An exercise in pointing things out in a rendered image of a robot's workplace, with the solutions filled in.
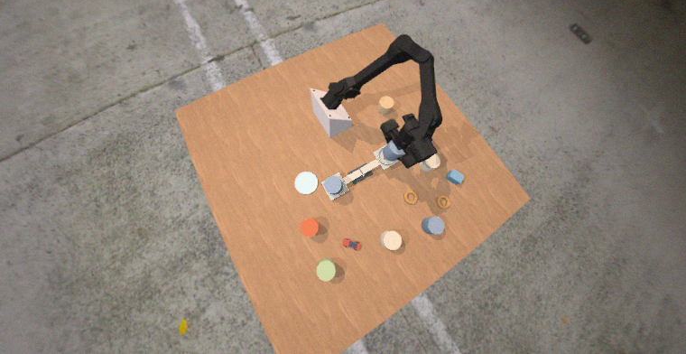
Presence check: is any cream balance beam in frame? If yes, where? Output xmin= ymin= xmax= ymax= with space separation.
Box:
xmin=326 ymin=146 xmax=400 ymax=200

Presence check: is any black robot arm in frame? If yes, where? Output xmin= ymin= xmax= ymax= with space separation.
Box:
xmin=320 ymin=34 xmax=442 ymax=163

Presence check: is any orange cylinder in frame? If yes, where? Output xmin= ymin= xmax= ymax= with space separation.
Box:
xmin=301 ymin=218 xmax=319 ymax=238

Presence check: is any white round dish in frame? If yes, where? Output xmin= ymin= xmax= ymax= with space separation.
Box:
xmin=294 ymin=172 xmax=318 ymax=194

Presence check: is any pale green cylinder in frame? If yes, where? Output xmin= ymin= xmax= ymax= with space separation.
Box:
xmin=317 ymin=258 xmax=336 ymax=281

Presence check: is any light blue block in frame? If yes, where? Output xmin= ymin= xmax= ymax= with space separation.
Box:
xmin=445 ymin=169 xmax=464 ymax=185

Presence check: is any red toy car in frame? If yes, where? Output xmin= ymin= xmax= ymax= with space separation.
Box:
xmin=342 ymin=238 xmax=361 ymax=250

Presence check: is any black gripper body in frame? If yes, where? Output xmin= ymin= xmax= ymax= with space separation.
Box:
xmin=380 ymin=118 xmax=417 ymax=169

